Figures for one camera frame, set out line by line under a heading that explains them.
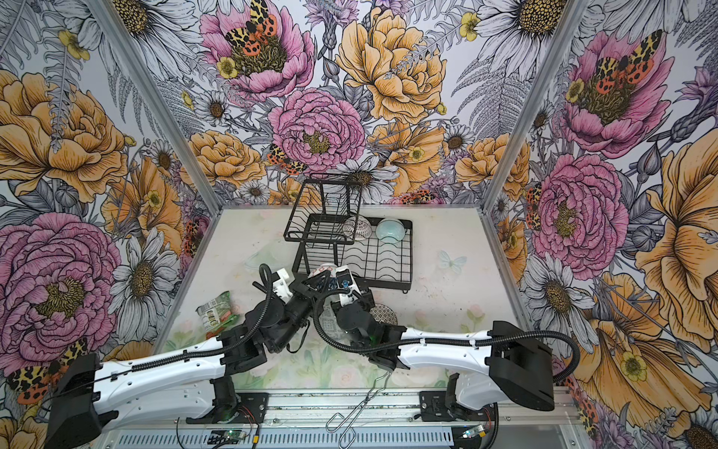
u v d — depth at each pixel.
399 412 0.75
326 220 1.06
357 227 0.84
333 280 0.69
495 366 0.42
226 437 0.72
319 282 0.68
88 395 0.42
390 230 1.10
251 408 0.74
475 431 0.71
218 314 0.88
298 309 0.62
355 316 0.56
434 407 0.74
